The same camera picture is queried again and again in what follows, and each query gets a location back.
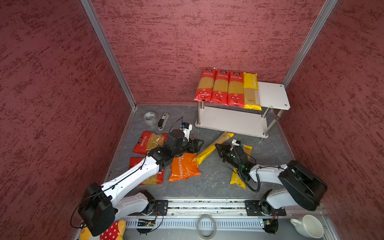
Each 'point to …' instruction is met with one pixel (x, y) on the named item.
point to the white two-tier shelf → (274, 100)
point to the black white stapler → (162, 121)
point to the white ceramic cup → (309, 226)
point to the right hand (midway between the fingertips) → (212, 146)
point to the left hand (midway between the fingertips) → (199, 144)
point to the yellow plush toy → (114, 232)
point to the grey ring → (213, 220)
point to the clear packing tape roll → (150, 117)
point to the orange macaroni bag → (183, 167)
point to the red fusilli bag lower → (158, 178)
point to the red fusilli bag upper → (148, 141)
